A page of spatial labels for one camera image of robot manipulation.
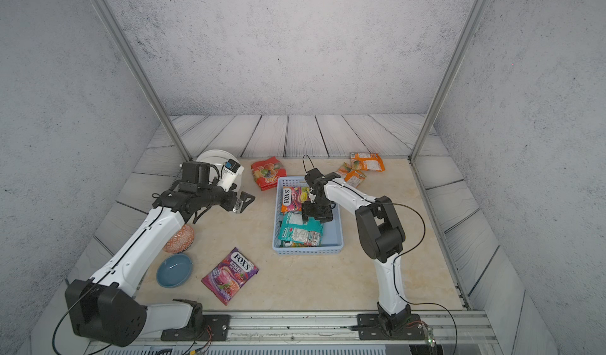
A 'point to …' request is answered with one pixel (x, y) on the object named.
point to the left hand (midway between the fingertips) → (246, 190)
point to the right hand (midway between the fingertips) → (311, 220)
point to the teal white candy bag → (293, 228)
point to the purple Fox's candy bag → (230, 277)
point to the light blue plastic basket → (332, 234)
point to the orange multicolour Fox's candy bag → (293, 197)
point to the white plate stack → (216, 158)
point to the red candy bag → (267, 173)
